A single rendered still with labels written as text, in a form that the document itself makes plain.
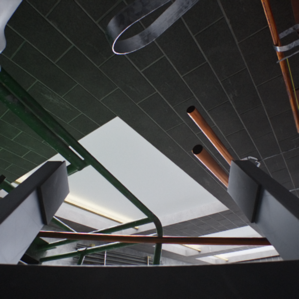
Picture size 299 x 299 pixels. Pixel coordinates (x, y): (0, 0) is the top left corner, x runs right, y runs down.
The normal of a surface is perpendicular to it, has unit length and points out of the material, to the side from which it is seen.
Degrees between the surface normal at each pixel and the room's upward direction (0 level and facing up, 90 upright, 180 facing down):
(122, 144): 90
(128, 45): 37
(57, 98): 90
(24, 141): 90
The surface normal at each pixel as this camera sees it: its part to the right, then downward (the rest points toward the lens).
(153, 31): -0.44, 0.33
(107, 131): 0.02, 0.79
